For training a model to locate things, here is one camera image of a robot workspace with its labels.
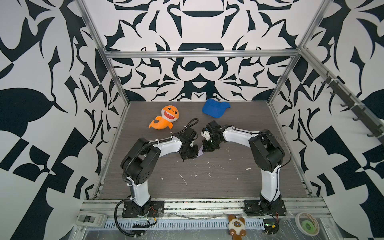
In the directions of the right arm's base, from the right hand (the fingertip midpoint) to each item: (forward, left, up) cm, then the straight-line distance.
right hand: (204, 149), depth 94 cm
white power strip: (-36, +54, +5) cm, 65 cm away
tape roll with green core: (-38, -46, -1) cm, 60 cm away
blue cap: (+31, -10, +3) cm, 33 cm away
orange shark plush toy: (+22, +22, +9) cm, 32 cm away
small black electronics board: (-39, -29, -2) cm, 49 cm away
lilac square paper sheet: (-2, +2, 0) cm, 3 cm away
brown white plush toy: (-40, -12, +3) cm, 41 cm away
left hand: (-4, +4, +1) cm, 5 cm away
